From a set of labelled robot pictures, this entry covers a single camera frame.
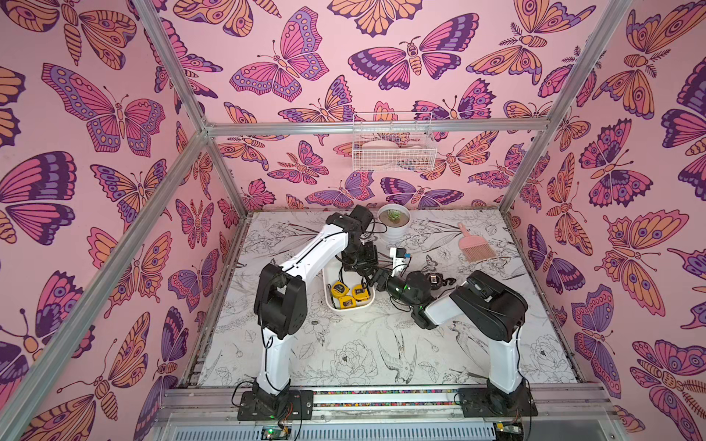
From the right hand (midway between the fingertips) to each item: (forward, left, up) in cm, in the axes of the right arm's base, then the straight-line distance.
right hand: (358, 272), depth 86 cm
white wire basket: (+40, -13, +21) cm, 47 cm away
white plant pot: (+24, -13, -3) cm, 28 cm away
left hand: (+4, -5, -1) cm, 6 cm away
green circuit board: (-41, +21, -14) cm, 48 cm away
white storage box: (+7, +10, -12) cm, 17 cm away
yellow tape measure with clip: (-2, -1, -10) cm, 10 cm away
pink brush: (+21, -46, -14) cm, 52 cm away
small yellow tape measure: (-6, +4, -10) cm, 12 cm away
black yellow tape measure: (0, +7, -11) cm, 13 cm away
